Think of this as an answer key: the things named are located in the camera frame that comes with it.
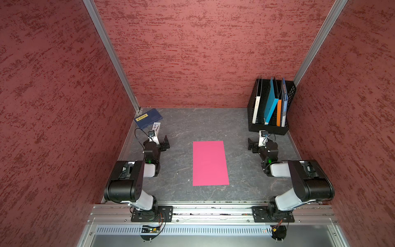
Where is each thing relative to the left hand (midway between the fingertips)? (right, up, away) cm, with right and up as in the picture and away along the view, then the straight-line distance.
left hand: (159, 139), depth 93 cm
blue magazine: (+75, +20, -6) cm, 78 cm away
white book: (+60, +23, -5) cm, 64 cm away
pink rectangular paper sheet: (+31, -16, 0) cm, 35 cm away
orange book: (+75, +16, -1) cm, 76 cm away
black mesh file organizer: (+79, +6, +18) cm, 81 cm away
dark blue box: (-15, +13, +21) cm, 29 cm away
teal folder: (+68, +21, -5) cm, 71 cm away
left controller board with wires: (+1, -43, -21) cm, 48 cm away
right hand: (+61, -1, +1) cm, 61 cm away
